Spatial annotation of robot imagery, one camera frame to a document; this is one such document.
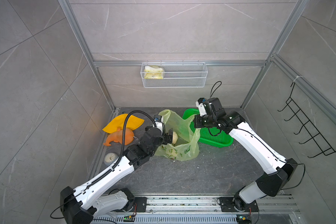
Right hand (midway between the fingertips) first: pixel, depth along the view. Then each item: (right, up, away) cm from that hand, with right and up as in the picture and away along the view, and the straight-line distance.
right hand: (194, 120), depth 75 cm
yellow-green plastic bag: (-5, -13, -3) cm, 14 cm away
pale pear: (-10, -13, +20) cm, 26 cm away
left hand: (-16, -3, -4) cm, 17 cm away
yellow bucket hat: (-43, -2, +34) cm, 55 cm away
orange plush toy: (-51, -11, +19) cm, 55 cm away
